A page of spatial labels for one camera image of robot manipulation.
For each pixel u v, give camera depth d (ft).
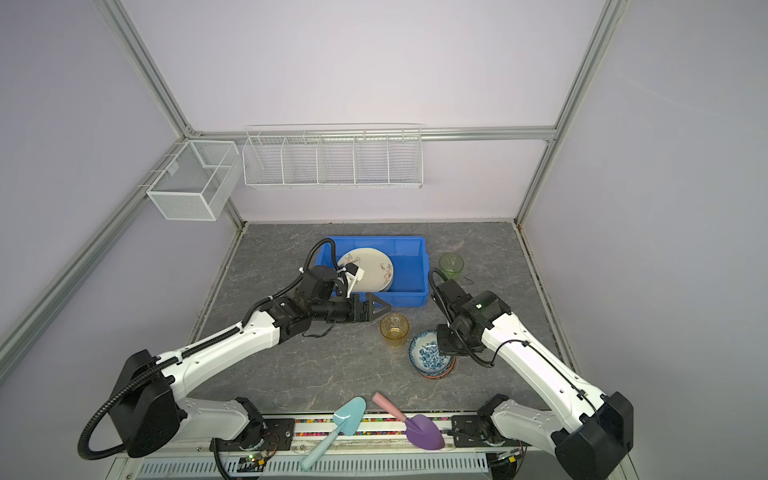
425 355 2.59
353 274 2.38
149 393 1.31
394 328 2.97
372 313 2.20
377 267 3.37
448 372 2.46
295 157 3.31
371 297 2.23
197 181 3.16
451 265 3.36
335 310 2.18
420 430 2.47
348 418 2.52
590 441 1.21
